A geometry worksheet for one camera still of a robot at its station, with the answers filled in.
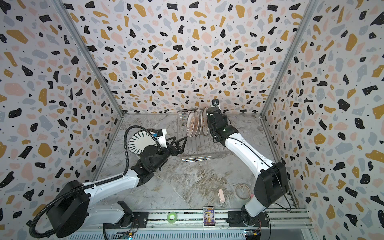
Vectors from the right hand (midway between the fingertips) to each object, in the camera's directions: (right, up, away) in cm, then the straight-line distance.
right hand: (218, 114), depth 82 cm
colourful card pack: (-6, -52, -9) cm, 53 cm away
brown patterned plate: (-18, -5, +24) cm, 30 cm away
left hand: (-19, -12, -7) cm, 24 cm away
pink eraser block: (+1, -44, -3) cm, 44 cm away
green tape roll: (-24, -52, -7) cm, 58 cm away
